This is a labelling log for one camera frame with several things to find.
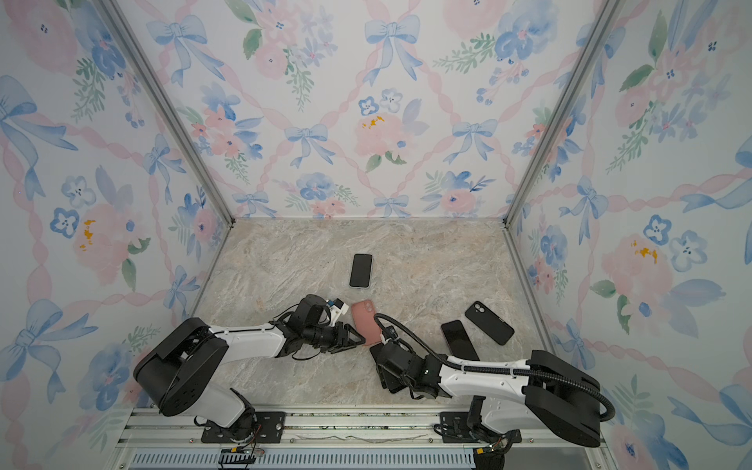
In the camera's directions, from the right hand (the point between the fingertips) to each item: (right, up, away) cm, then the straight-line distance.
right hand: (385, 365), depth 84 cm
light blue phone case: (-5, +24, +19) cm, 31 cm away
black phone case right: (+34, +9, +9) cm, 37 cm away
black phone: (-8, +26, +21) cm, 34 cm away
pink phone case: (-7, +12, +11) cm, 18 cm away
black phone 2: (+1, 0, -10) cm, 11 cm away
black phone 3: (+22, +5, +4) cm, 23 cm away
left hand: (-6, +7, -1) cm, 9 cm away
